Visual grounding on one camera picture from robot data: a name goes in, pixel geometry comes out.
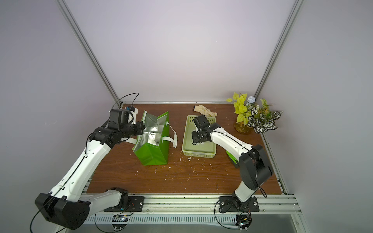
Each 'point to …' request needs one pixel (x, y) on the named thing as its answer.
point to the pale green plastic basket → (207, 150)
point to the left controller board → (119, 222)
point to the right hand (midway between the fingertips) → (196, 134)
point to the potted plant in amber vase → (252, 118)
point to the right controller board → (243, 221)
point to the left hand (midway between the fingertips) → (146, 124)
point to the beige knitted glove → (204, 110)
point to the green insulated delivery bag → (151, 147)
